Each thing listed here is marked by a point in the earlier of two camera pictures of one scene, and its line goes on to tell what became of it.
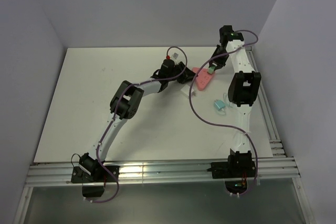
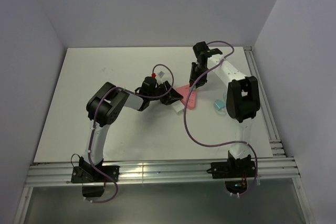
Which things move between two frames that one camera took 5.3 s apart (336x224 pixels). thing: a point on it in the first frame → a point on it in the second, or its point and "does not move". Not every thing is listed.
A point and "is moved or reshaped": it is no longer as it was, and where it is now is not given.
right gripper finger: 217,67 → 198,84
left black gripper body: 178,69 → 159,91
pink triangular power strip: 203,77 is moved or reshaped
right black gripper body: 220,61 → 196,72
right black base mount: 235,173 does not move
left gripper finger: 187,75 → 172,97
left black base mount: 93,184 does not move
